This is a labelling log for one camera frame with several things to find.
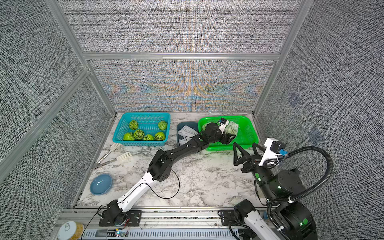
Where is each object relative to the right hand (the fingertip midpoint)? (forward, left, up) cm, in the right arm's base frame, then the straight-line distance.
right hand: (246, 142), depth 53 cm
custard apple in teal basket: (+38, +61, -37) cm, 81 cm away
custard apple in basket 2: (+29, +55, -36) cm, 72 cm away
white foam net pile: (+30, +23, -36) cm, 52 cm away
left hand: (+25, -7, -29) cm, 39 cm away
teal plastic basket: (+38, +56, -42) cm, 80 cm away
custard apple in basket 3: (+27, +61, -35) cm, 75 cm away
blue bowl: (-2, +70, -39) cm, 80 cm away
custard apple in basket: (+38, +40, -37) cm, 67 cm away
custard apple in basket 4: (+27, +41, -35) cm, 60 cm away
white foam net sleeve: (+27, -5, -26) cm, 38 cm away
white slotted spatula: (+14, +63, -38) cm, 75 cm away
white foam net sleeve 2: (+35, +11, -35) cm, 51 cm away
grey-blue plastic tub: (+38, +19, -37) cm, 56 cm away
